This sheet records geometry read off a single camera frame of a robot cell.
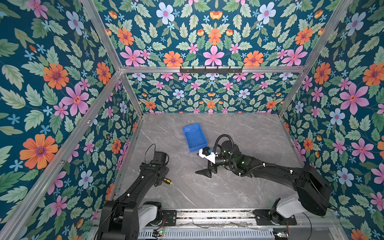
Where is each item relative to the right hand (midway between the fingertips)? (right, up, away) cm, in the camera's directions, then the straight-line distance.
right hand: (197, 160), depth 73 cm
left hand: (-19, -8, +13) cm, 24 cm away
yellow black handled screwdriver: (-17, -15, +11) cm, 25 cm away
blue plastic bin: (-3, +9, +31) cm, 33 cm away
